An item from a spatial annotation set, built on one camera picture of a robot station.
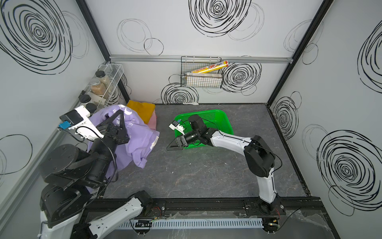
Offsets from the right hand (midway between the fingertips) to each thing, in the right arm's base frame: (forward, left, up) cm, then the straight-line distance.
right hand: (169, 148), depth 74 cm
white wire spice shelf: (+48, +41, +12) cm, 64 cm away
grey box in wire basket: (+38, -16, +14) cm, 43 cm away
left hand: (-6, +8, +34) cm, 36 cm away
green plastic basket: (+37, -25, -21) cm, 49 cm away
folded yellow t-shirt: (+36, +24, -11) cm, 45 cm away
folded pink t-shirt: (+28, +19, -16) cm, 37 cm away
